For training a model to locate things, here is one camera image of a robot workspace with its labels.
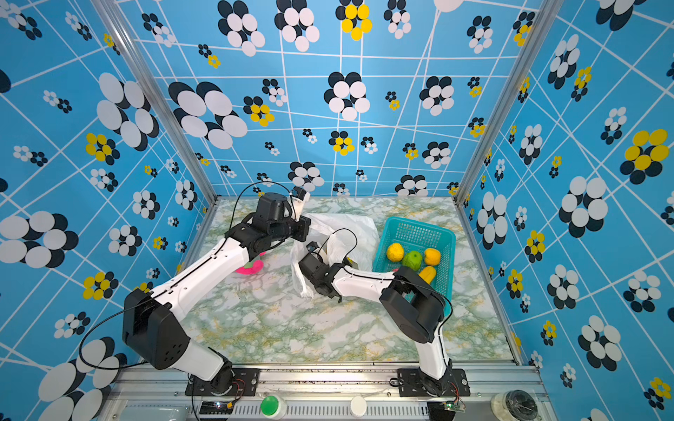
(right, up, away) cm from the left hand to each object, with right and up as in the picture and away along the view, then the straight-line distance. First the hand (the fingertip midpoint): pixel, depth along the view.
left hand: (315, 219), depth 81 cm
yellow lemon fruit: (+28, -12, +14) cm, 33 cm away
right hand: (+7, -15, +12) cm, 20 cm away
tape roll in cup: (+50, -44, -19) cm, 69 cm away
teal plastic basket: (+38, -7, +21) cm, 44 cm away
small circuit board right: (+38, -49, -13) cm, 63 cm away
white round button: (+13, -46, -17) cm, 51 cm away
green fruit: (+34, -14, +12) cm, 39 cm away
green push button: (-9, -45, -18) cm, 49 cm away
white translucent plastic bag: (+9, -6, -2) cm, 11 cm away
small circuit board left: (-27, -53, -9) cm, 60 cm away
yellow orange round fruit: (+41, -14, +13) cm, 45 cm away
